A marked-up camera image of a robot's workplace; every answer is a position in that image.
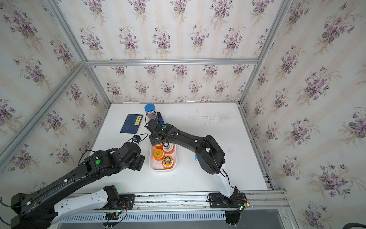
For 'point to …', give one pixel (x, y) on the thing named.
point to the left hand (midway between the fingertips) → (140, 158)
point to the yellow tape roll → (158, 155)
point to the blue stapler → (160, 118)
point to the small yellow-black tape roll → (167, 162)
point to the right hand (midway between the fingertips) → (157, 138)
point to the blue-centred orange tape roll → (196, 158)
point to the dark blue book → (132, 123)
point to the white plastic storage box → (156, 165)
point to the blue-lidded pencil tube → (149, 109)
